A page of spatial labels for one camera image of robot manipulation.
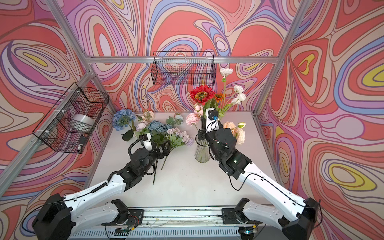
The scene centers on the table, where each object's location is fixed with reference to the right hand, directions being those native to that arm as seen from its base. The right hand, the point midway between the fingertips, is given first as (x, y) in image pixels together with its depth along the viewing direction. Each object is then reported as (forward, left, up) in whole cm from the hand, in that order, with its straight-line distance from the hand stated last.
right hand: (203, 119), depth 66 cm
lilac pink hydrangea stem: (+9, +16, -26) cm, 31 cm away
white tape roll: (+3, +57, -3) cm, 58 cm away
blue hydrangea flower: (+29, +55, -27) cm, 67 cm away
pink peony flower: (+6, +4, -5) cm, 9 cm away
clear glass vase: (+1, -1, -33) cm, 33 cm away
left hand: (0, +19, -17) cm, 25 cm away
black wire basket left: (+5, +67, -7) cm, 68 cm away
